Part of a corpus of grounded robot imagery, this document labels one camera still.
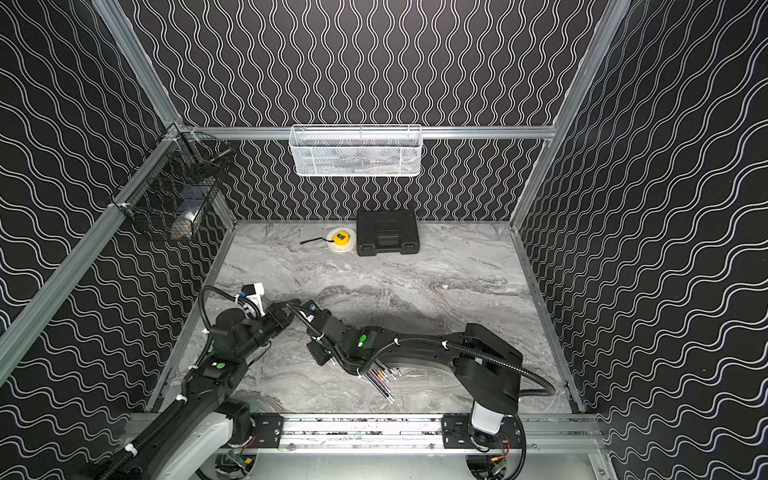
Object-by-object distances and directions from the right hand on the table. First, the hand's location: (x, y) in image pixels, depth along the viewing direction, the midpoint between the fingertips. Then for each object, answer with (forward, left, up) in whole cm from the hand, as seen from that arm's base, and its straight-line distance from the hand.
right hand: (313, 338), depth 79 cm
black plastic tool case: (+46, -19, -6) cm, 50 cm away
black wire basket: (+41, +48, +17) cm, 65 cm away
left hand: (+8, +4, +8) cm, 12 cm away
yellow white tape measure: (+43, -1, -8) cm, 44 cm away
